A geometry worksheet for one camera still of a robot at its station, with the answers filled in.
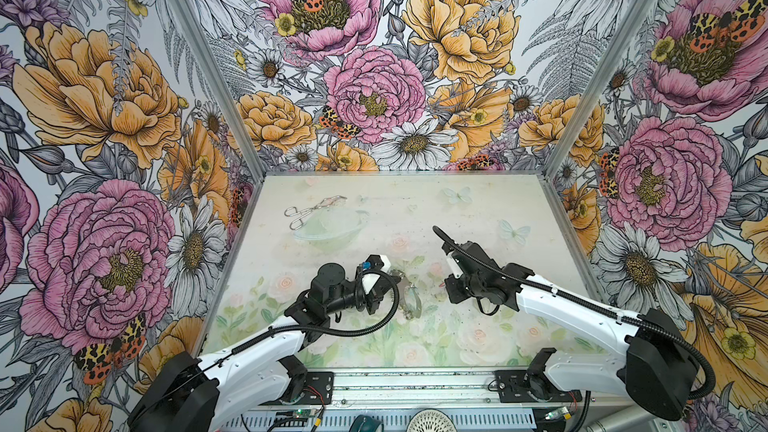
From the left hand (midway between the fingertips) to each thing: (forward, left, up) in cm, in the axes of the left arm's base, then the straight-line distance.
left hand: (396, 284), depth 77 cm
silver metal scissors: (+38, +25, -13) cm, 47 cm away
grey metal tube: (-28, -50, -10) cm, 59 cm away
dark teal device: (-28, +7, -5) cm, 29 cm away
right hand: (0, -15, -7) cm, 17 cm away
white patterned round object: (-27, -7, -11) cm, 31 cm away
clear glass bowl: (+27, +22, -14) cm, 37 cm away
